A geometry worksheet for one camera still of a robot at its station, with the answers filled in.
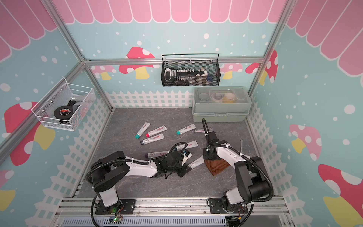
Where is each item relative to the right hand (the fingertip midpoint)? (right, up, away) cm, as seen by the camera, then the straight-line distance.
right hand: (207, 155), depth 92 cm
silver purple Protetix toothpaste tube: (-2, +16, +11) cm, 19 cm away
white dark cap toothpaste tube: (-37, +10, +8) cm, 39 cm away
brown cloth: (+5, -5, -5) cm, 8 cm away
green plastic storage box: (+13, +35, +11) cm, 39 cm away
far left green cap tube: (-46, +16, +13) cm, 51 cm away
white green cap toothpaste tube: (-13, +17, +14) cm, 25 cm away
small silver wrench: (+25, +6, +6) cm, 26 cm away
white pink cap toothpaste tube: (-35, +16, +13) cm, 40 cm away
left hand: (-12, -8, -5) cm, 15 cm away
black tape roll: (-76, +27, -20) cm, 83 cm away
